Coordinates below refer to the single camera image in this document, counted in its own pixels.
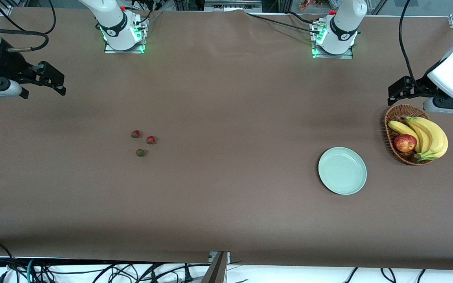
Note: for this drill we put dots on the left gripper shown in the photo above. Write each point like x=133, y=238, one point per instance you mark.
x=422, y=86

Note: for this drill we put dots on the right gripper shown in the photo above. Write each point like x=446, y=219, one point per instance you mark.
x=5, y=65

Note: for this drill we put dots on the red strawberry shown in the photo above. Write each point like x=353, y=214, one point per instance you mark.
x=135, y=134
x=150, y=139
x=141, y=152

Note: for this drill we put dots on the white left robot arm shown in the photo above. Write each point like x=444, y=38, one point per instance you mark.
x=342, y=27

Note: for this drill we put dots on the light green round plate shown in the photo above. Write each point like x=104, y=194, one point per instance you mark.
x=342, y=173

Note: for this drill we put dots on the brown wicker basket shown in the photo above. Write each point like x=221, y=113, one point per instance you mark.
x=397, y=114

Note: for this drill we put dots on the red apple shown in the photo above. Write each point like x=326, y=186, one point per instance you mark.
x=405, y=143

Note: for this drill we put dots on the yellow banana bunch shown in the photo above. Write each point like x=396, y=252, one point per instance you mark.
x=435, y=137

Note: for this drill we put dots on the orange object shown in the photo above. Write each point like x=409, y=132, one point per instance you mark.
x=307, y=4

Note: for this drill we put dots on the brown table cover sheet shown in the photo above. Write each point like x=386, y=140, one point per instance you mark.
x=226, y=98

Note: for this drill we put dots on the grey metal box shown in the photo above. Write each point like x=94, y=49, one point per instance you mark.
x=232, y=6

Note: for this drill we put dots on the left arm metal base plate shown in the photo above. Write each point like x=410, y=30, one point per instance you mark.
x=344, y=56

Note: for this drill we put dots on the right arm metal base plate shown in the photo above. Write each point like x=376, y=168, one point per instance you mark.
x=113, y=51

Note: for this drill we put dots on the aluminium frame post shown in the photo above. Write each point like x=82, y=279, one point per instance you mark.
x=218, y=271

